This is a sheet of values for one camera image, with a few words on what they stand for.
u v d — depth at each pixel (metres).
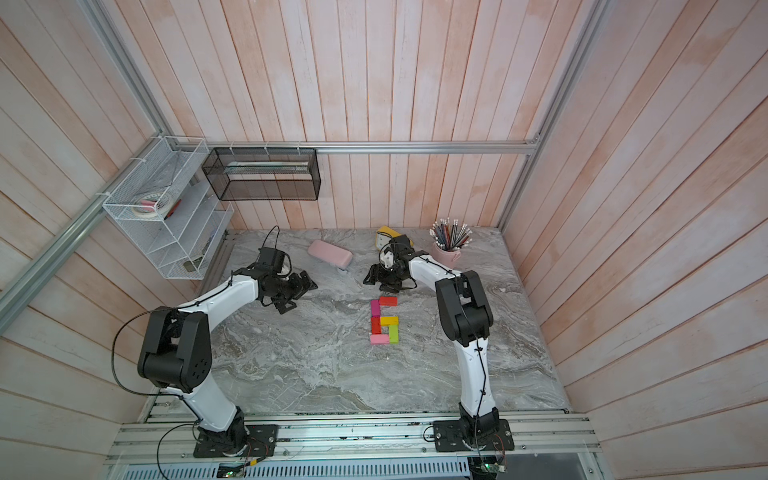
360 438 0.76
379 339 0.91
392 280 0.90
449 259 1.01
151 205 0.69
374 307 0.98
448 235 1.04
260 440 0.73
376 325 0.93
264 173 1.03
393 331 0.92
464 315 0.58
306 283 0.85
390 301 0.99
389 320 0.96
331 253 1.12
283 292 0.80
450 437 0.73
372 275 0.93
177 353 0.47
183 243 0.78
